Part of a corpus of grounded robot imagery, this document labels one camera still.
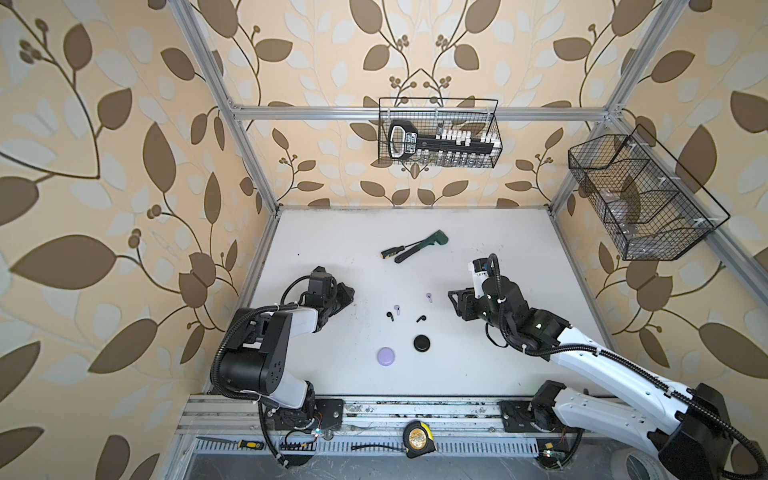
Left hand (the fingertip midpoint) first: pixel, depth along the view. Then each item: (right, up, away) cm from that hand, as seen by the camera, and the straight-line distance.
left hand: (354, 288), depth 95 cm
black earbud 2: (+22, -8, -3) cm, 23 cm away
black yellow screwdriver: (+10, +10, +10) cm, 18 cm away
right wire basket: (+77, +24, -21) cm, 83 cm away
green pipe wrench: (+30, +16, +16) cm, 37 cm away
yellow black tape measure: (+19, -31, -26) cm, 44 cm away
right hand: (+30, +1, -16) cm, 34 cm away
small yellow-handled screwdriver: (-21, -33, -24) cm, 46 cm away
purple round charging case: (+11, -18, -9) cm, 23 cm away
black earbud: (+11, -8, -3) cm, 14 cm away
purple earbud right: (+24, -3, +2) cm, 24 cm away
